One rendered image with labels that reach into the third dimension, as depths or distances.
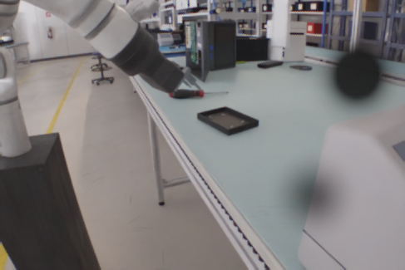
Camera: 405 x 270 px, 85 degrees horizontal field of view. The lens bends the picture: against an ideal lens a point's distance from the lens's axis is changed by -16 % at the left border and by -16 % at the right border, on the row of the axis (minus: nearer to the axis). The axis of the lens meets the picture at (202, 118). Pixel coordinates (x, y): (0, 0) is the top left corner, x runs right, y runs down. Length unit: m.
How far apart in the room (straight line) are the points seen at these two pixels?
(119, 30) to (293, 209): 0.33
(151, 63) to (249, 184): 0.23
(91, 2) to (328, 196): 0.35
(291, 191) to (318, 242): 0.14
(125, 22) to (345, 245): 0.37
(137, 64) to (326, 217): 0.33
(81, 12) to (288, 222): 0.37
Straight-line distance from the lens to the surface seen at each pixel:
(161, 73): 0.43
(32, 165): 0.84
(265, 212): 0.32
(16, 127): 0.90
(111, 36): 0.39
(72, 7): 0.38
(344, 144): 0.18
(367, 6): 4.90
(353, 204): 0.19
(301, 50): 1.45
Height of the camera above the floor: 1.21
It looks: 21 degrees down
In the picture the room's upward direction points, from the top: 1 degrees counter-clockwise
